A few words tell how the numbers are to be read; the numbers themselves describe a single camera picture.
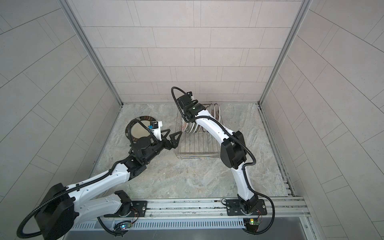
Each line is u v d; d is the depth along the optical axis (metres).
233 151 0.52
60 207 0.39
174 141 0.65
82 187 0.43
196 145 0.92
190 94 0.78
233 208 0.71
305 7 0.71
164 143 0.65
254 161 0.46
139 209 0.71
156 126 0.64
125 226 0.65
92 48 0.86
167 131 0.76
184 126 0.99
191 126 0.87
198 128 0.88
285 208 0.72
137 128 1.01
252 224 0.68
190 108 0.66
